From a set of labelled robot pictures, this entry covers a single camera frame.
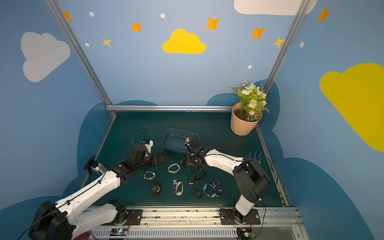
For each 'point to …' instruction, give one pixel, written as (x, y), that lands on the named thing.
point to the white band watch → (182, 136)
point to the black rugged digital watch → (156, 189)
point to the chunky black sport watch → (199, 174)
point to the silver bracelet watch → (150, 178)
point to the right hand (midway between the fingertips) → (191, 159)
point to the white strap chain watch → (175, 185)
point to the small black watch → (194, 191)
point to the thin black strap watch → (182, 160)
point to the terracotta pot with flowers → (245, 114)
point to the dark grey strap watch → (216, 183)
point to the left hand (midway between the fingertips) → (165, 156)
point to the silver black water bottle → (98, 168)
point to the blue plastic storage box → (174, 139)
